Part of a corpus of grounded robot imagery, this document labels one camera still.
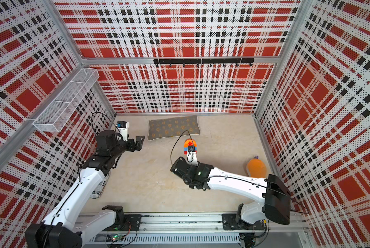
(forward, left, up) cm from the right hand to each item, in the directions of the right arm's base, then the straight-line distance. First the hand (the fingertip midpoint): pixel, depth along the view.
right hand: (192, 164), depth 78 cm
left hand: (+12, +28, +8) cm, 32 cm away
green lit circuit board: (-30, +37, -13) cm, 49 cm away
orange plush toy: (+2, -36, -10) cm, 38 cm away
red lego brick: (+2, +3, +9) cm, 10 cm away
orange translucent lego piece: (+8, +1, +9) cm, 12 cm away
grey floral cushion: (+34, +13, -10) cm, 38 cm away
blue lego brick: (+2, +2, +12) cm, 12 cm away
